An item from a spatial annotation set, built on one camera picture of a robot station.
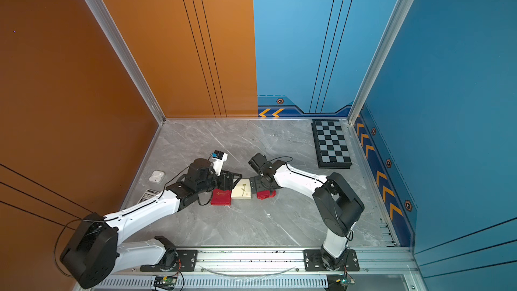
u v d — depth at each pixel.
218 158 0.74
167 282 0.71
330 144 1.05
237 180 0.79
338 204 0.46
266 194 0.88
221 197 0.86
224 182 0.73
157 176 0.95
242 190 0.87
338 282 0.70
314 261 0.72
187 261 0.74
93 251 0.41
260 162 0.71
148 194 0.89
